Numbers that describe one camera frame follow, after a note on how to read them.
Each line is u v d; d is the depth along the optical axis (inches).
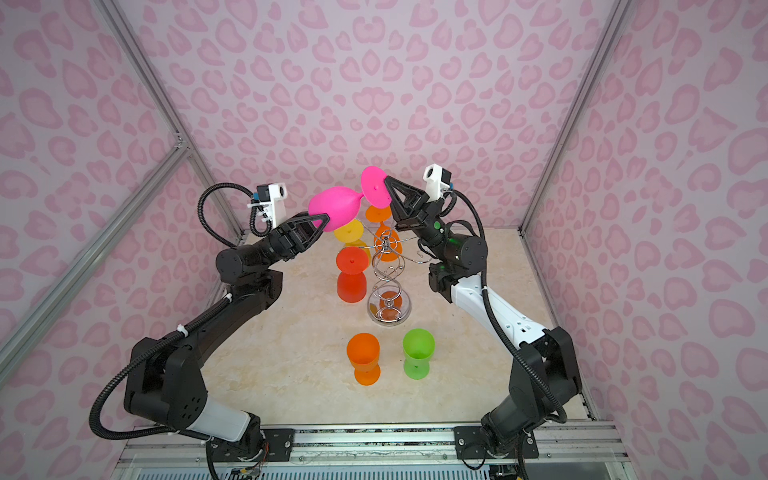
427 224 20.3
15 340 20.0
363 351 30.4
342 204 22.2
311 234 23.7
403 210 20.7
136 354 17.3
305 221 22.1
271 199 22.0
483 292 20.7
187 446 29.5
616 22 27.7
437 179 22.4
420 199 21.3
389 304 38.3
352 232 29.4
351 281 31.1
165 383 16.9
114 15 27.0
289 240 22.0
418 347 31.3
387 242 29.0
